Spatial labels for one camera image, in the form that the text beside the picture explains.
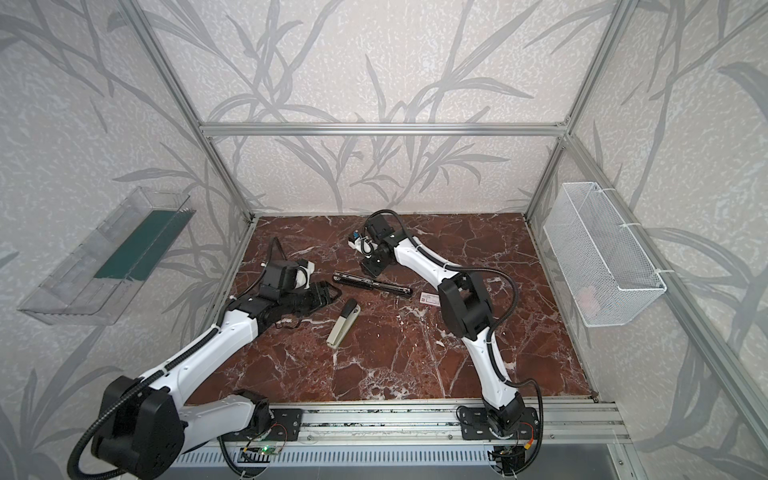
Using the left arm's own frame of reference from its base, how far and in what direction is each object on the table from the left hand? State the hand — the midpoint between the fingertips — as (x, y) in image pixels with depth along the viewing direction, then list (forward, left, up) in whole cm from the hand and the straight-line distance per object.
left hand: (339, 287), depth 82 cm
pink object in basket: (-7, -64, +6) cm, 65 cm away
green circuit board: (-36, +14, -14) cm, 41 cm away
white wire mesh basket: (-9, -60, +21) cm, 64 cm away
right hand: (+15, -7, -7) cm, 18 cm away
